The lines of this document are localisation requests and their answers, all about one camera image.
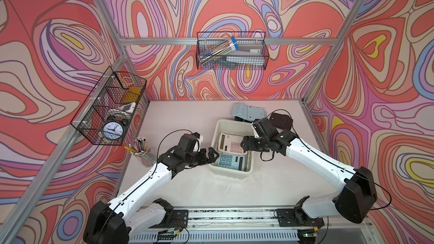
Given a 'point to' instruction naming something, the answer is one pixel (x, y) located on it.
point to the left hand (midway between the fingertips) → (213, 157)
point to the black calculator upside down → (281, 121)
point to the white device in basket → (128, 108)
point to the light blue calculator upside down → (248, 112)
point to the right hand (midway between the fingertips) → (249, 148)
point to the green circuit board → (165, 235)
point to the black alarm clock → (114, 129)
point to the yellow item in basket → (132, 95)
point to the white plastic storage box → (237, 128)
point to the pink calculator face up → (228, 143)
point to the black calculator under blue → (241, 119)
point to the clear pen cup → (140, 149)
